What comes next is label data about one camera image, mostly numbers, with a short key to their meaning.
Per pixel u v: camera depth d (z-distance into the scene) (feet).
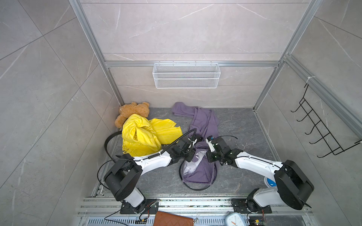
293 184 1.39
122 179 1.43
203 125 3.52
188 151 2.33
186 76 3.30
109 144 3.33
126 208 2.42
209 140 2.64
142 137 2.80
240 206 2.39
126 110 3.41
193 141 2.52
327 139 2.11
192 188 2.62
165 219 2.26
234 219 2.23
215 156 2.45
